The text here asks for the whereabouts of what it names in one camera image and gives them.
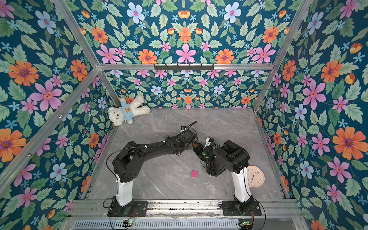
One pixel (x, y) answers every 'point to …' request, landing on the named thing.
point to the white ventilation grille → (156, 224)
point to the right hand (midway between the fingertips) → (195, 142)
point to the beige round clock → (256, 176)
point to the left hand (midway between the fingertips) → (191, 143)
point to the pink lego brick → (194, 173)
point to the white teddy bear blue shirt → (117, 116)
